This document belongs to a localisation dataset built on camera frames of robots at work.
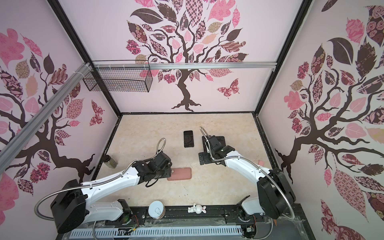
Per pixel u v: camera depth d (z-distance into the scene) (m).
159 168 0.64
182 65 0.93
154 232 0.70
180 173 0.88
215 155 0.64
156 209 0.71
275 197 0.42
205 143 0.69
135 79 0.80
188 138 1.04
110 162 0.85
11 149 0.50
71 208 0.40
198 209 0.74
